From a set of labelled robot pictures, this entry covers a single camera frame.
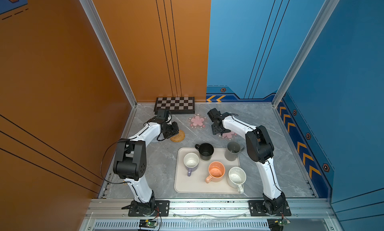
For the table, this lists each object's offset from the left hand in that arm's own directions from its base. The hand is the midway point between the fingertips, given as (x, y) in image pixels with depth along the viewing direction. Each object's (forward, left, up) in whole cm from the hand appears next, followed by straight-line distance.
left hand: (179, 129), depth 95 cm
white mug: (-27, -34, -7) cm, 44 cm away
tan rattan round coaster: (-1, +1, -7) cm, 7 cm away
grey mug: (-13, -33, +1) cm, 35 cm away
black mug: (-13, -17, -2) cm, 21 cm away
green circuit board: (-48, +11, -9) cm, 51 cm away
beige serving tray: (-30, -11, -8) cm, 33 cm away
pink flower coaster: (+13, -11, -8) cm, 19 cm away
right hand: (+4, -27, -7) cm, 28 cm away
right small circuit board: (-48, -50, -9) cm, 70 cm away
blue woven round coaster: (-23, +6, +24) cm, 34 cm away
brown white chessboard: (+27, +6, -5) cm, 28 cm away
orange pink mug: (-23, -23, -7) cm, 34 cm away
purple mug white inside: (-18, -8, -7) cm, 21 cm away
